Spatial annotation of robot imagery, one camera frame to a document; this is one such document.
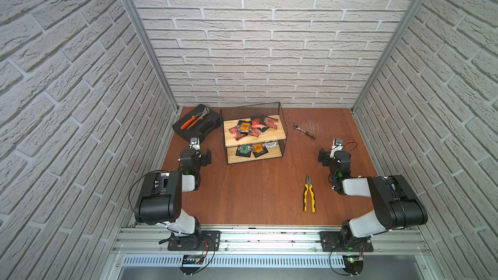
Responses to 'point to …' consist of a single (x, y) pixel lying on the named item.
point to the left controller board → (191, 259)
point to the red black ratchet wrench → (296, 126)
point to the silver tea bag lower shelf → (270, 144)
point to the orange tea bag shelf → (259, 150)
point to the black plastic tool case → (200, 122)
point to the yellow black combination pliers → (308, 186)
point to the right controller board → (353, 264)
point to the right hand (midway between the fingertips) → (334, 149)
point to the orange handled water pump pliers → (200, 115)
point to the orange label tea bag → (244, 126)
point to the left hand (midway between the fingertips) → (199, 146)
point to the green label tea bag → (244, 150)
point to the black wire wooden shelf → (255, 113)
